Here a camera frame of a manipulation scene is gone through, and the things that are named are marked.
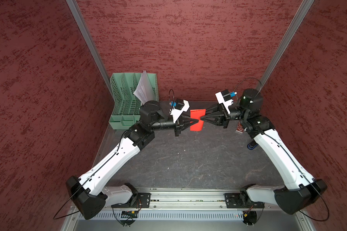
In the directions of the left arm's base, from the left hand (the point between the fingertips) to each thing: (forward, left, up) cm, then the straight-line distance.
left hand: (195, 122), depth 58 cm
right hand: (+1, -2, +1) cm, 3 cm away
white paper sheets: (+37, +29, -15) cm, 50 cm away
